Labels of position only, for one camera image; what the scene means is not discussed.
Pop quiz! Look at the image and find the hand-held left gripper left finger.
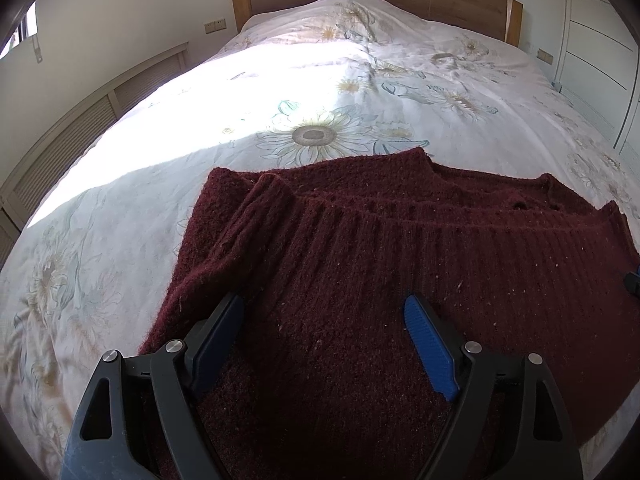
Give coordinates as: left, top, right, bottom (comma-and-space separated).
60, 292, 246, 480

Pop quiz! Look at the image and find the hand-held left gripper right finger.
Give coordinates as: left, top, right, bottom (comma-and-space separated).
403, 293, 585, 480

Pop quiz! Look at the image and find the dark red knit sweater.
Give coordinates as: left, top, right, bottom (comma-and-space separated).
139, 147, 640, 480

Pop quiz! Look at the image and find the white floral duvet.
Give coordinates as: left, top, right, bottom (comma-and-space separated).
0, 0, 640, 480

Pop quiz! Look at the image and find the white wardrobe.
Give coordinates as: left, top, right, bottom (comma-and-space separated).
552, 0, 640, 161

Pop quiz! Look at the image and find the beige louvered cabinet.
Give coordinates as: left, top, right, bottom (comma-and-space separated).
0, 42, 190, 271

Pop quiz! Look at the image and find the window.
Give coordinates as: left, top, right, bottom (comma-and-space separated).
0, 0, 38, 58

